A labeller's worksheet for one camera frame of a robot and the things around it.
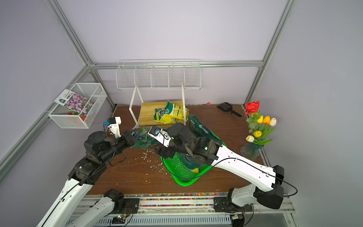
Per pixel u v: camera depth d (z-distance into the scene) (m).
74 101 0.73
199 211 0.73
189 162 0.70
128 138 0.55
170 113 0.81
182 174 0.85
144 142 0.71
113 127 0.58
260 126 0.76
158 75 0.99
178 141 0.44
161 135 0.48
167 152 0.53
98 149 0.47
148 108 0.93
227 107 1.16
